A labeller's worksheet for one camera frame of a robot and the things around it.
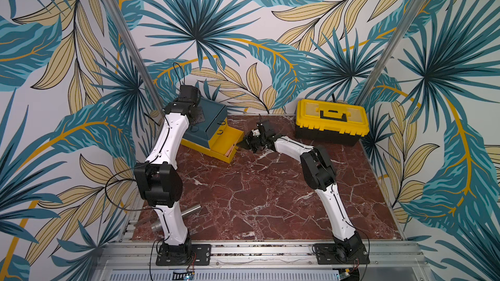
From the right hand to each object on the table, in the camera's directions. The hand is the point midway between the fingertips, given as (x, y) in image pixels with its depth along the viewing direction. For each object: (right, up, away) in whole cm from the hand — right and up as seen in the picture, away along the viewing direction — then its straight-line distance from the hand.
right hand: (235, 142), depth 99 cm
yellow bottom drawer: (-18, -3, -2) cm, 19 cm away
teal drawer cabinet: (-9, +13, -9) cm, 18 cm away
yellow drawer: (-6, -1, +2) cm, 7 cm away
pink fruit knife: (-4, -5, +6) cm, 9 cm away
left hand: (-17, +11, -12) cm, 23 cm away
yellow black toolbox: (+47, +10, -1) cm, 49 cm away
